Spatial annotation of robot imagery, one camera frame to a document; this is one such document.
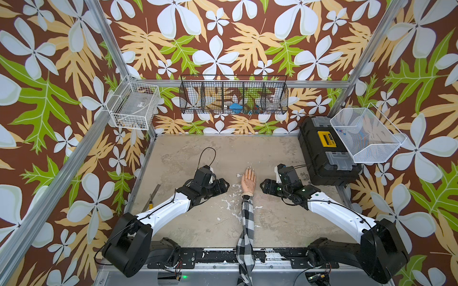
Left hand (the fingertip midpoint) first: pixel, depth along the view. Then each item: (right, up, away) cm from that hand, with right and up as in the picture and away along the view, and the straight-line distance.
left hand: (226, 185), depth 86 cm
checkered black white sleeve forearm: (+8, -25, -15) cm, 31 cm away
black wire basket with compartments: (+4, +49, +13) cm, 51 cm away
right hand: (+18, 0, 0) cm, 18 cm away
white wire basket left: (-46, +39, +1) cm, 60 cm away
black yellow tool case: (+50, +12, 0) cm, 52 cm away
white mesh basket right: (+67, +24, -3) cm, 71 cm away
